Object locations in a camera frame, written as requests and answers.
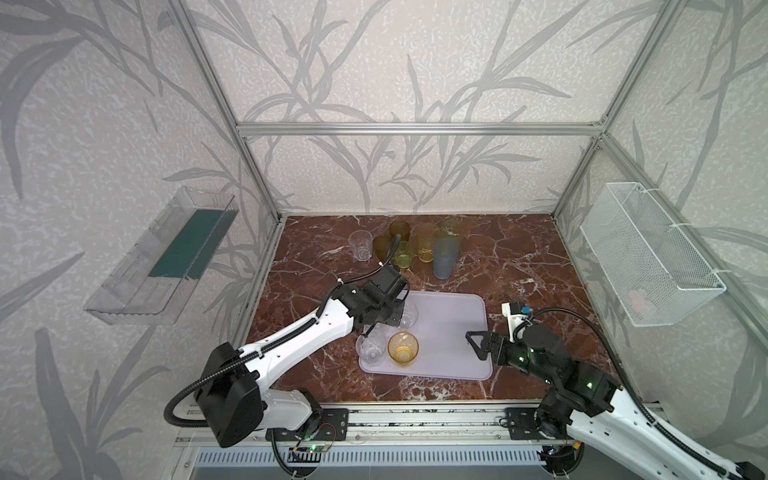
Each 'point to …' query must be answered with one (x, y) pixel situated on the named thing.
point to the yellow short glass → (403, 347)
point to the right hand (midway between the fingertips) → (476, 327)
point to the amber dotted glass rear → (402, 228)
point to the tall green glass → (452, 227)
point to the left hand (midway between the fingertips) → (399, 303)
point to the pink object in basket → (639, 299)
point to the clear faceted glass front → (371, 348)
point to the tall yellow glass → (425, 238)
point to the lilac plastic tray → (438, 343)
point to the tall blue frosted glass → (445, 251)
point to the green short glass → (404, 254)
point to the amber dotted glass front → (382, 245)
